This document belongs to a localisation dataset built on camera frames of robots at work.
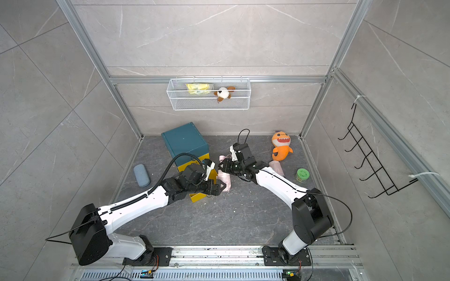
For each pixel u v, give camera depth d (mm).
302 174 951
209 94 894
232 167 744
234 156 762
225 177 786
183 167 844
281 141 1070
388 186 597
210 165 730
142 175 976
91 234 401
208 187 696
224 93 857
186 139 882
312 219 435
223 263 729
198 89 835
